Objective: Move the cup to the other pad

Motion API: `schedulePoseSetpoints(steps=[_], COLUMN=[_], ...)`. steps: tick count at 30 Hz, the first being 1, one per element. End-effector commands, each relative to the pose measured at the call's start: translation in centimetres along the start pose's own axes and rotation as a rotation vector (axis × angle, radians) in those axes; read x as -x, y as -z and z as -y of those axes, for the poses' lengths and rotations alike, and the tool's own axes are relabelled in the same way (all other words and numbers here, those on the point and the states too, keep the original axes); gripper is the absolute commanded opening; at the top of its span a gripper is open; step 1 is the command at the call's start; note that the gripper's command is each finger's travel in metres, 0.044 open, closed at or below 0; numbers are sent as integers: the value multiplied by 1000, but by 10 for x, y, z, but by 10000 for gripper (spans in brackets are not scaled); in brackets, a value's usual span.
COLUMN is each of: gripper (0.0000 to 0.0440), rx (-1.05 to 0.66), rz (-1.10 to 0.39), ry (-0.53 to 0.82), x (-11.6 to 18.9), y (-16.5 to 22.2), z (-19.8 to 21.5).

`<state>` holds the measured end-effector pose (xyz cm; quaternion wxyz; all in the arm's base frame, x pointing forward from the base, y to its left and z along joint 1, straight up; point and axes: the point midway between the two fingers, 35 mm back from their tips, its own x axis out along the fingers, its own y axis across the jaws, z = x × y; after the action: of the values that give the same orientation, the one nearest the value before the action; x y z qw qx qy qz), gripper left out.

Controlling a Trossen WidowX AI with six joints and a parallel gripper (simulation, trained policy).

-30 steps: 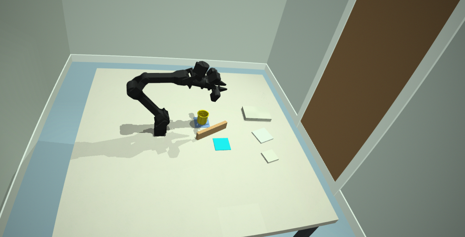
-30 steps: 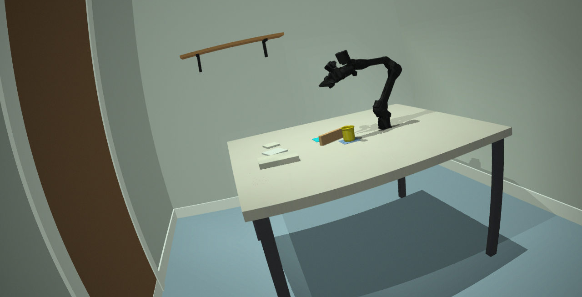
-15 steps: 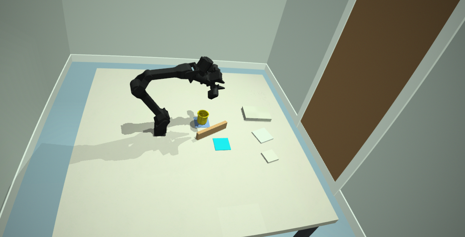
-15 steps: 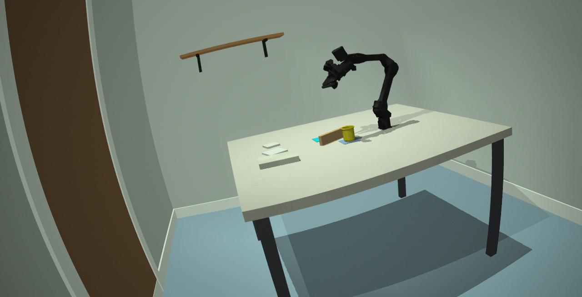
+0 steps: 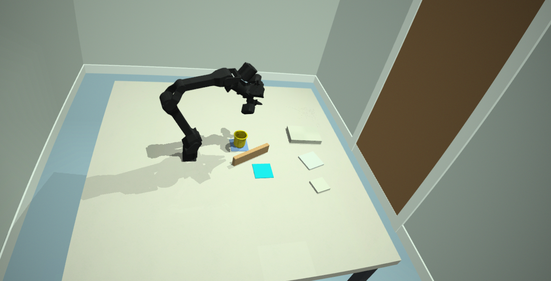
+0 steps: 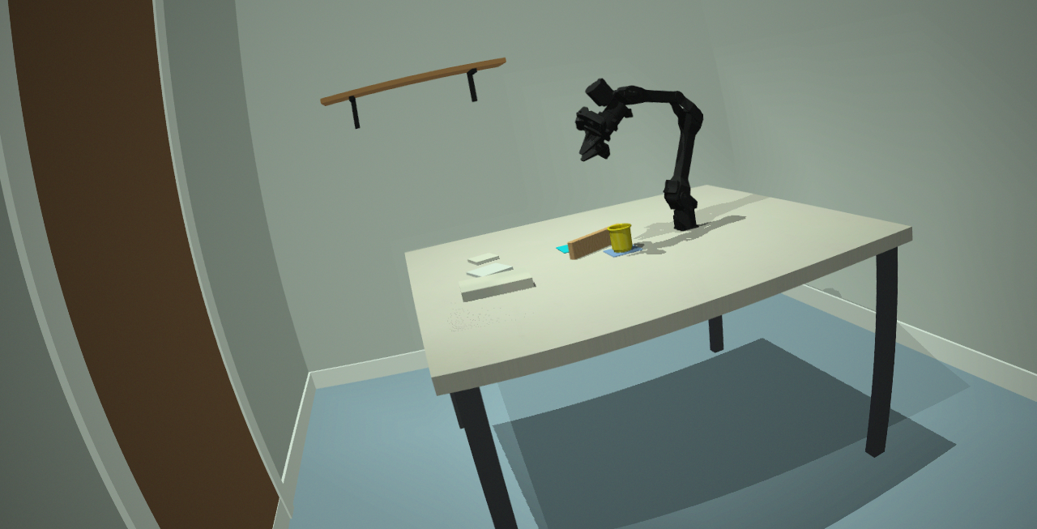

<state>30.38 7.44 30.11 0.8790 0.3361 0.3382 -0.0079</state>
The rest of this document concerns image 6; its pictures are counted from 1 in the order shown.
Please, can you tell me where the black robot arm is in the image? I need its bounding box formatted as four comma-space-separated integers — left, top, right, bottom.
585, 78, 703, 231

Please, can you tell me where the yellow cup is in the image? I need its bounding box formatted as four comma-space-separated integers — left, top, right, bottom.
607, 223, 633, 253

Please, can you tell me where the brown wooden plank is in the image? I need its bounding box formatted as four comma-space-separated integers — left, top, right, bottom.
567, 227, 612, 260

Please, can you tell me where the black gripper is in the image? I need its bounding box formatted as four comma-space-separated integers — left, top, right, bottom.
579, 111, 620, 161

